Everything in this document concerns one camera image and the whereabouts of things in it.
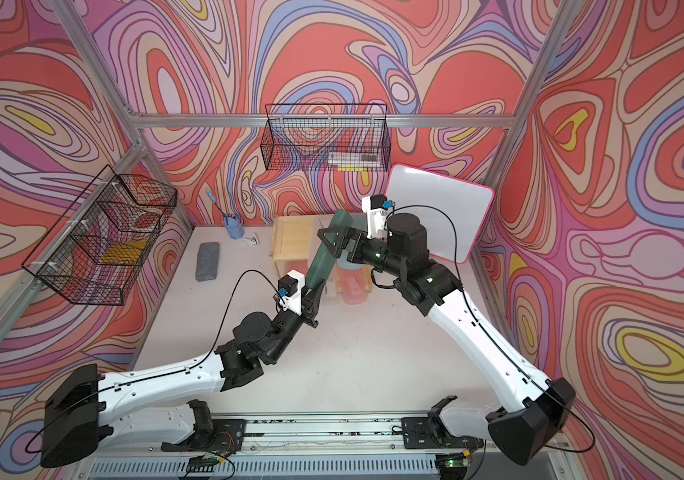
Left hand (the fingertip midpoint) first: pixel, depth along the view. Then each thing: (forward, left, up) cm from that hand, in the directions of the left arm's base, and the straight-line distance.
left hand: (322, 280), depth 67 cm
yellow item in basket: (+8, +48, 0) cm, 49 cm away
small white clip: (+39, +31, -29) cm, 58 cm away
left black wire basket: (+10, +59, -2) cm, 60 cm away
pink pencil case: (+17, -7, -27) cm, 33 cm away
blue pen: (+51, +46, -20) cm, 71 cm away
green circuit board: (-31, +29, -32) cm, 53 cm away
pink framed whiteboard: (+33, -44, -5) cm, 55 cm away
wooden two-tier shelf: (+19, +10, -8) cm, 23 cm away
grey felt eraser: (+28, +45, -29) cm, 61 cm away
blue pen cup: (+41, +37, -24) cm, 60 cm away
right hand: (+5, -2, +6) cm, 8 cm away
